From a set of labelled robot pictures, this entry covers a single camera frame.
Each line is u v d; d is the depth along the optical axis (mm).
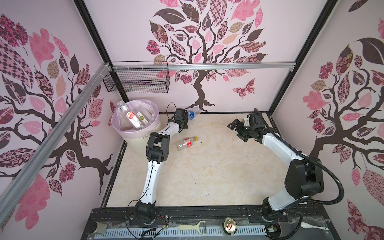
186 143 976
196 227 695
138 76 949
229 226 619
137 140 796
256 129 676
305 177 449
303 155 468
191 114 1131
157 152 665
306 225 711
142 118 876
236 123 798
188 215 759
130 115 833
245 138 811
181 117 903
